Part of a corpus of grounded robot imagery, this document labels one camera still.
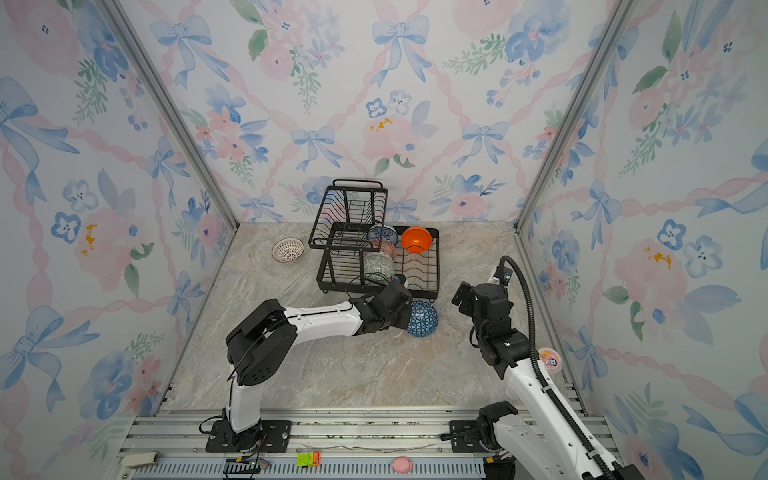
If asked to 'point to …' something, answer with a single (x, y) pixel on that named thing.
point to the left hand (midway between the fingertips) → (410, 310)
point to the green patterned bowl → (379, 268)
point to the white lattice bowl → (288, 250)
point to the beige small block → (132, 460)
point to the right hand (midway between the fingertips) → (476, 287)
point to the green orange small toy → (309, 459)
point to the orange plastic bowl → (416, 239)
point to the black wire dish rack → (358, 251)
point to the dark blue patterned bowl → (424, 319)
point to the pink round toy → (402, 465)
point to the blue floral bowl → (383, 231)
